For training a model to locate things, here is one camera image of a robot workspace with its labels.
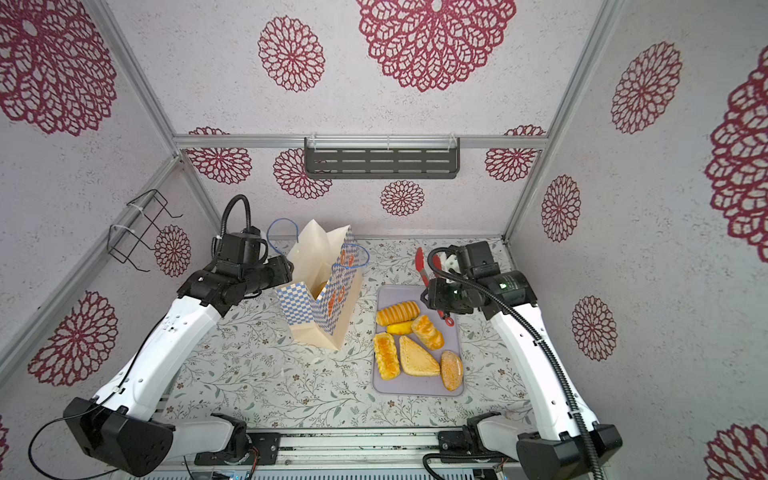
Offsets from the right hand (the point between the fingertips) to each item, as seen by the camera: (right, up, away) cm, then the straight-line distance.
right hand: (430, 293), depth 71 cm
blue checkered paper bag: (-26, -2, +2) cm, 26 cm away
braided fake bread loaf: (-4, -8, +24) cm, 25 cm away
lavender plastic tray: (-5, -26, +12) cm, 29 cm away
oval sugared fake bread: (+7, -22, +11) cm, 26 cm away
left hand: (-37, +5, +7) cm, 38 cm away
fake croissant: (+1, -12, +16) cm, 21 cm away
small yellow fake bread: (-6, -13, +19) cm, 24 cm away
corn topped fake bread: (-10, -21, +14) cm, 27 cm away
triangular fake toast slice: (-2, -21, +13) cm, 25 cm away
